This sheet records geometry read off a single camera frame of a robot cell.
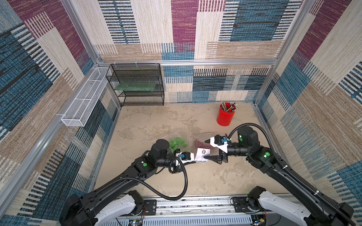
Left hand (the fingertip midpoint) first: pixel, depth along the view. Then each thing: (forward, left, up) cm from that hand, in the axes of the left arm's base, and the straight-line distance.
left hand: (194, 160), depth 68 cm
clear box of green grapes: (+20, +8, -17) cm, 27 cm away
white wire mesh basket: (+33, +73, -3) cm, 80 cm away
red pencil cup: (+37, -25, -9) cm, 45 cm away
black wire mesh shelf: (+62, +37, +9) cm, 73 cm away
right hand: (+4, -7, +4) cm, 8 cm away
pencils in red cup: (+38, -28, -5) cm, 47 cm away
